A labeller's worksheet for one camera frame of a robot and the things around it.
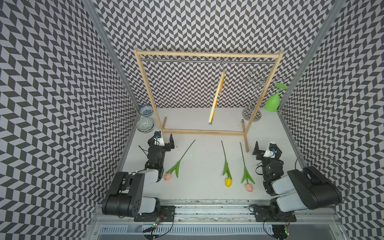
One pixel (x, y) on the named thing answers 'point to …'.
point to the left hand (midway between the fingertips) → (163, 134)
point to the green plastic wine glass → (272, 103)
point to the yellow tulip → (228, 181)
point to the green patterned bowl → (144, 125)
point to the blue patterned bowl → (146, 110)
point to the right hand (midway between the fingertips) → (264, 144)
